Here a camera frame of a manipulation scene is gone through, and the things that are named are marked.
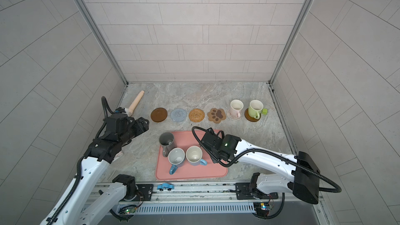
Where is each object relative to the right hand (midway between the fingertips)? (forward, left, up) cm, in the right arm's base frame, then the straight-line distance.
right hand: (216, 154), depth 77 cm
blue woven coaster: (+28, +22, -5) cm, 36 cm away
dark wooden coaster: (+29, +34, -4) cm, 45 cm away
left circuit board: (-20, +40, -2) cm, 44 cm away
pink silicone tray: (+12, +17, -6) cm, 22 cm away
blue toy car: (-12, +25, -3) cm, 28 cm away
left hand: (+14, +33, +13) cm, 38 cm away
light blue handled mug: (+2, +12, -3) cm, 12 cm away
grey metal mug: (+9, +26, 0) cm, 28 cm away
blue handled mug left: (+1, +21, -4) cm, 21 cm away
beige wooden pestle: (+34, +51, 0) cm, 61 cm away
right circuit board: (-22, -18, -8) cm, 30 cm away
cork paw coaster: (+27, -3, -6) cm, 28 cm away
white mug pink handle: (+28, -15, +2) cm, 32 cm away
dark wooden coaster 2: (+24, -22, -5) cm, 33 cm away
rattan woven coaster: (+28, +10, -5) cm, 30 cm away
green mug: (+24, -25, +3) cm, 35 cm away
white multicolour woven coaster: (+25, -11, -5) cm, 28 cm away
